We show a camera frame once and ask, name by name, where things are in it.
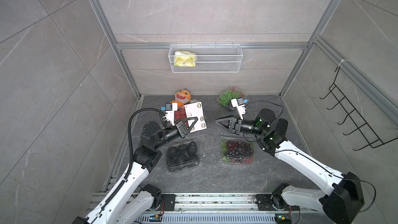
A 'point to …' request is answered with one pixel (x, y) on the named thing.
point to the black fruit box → (182, 156)
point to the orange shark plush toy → (182, 97)
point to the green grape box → (232, 93)
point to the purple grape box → (237, 150)
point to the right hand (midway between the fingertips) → (217, 123)
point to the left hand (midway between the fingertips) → (198, 118)
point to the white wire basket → (211, 58)
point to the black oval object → (282, 126)
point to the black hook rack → (363, 127)
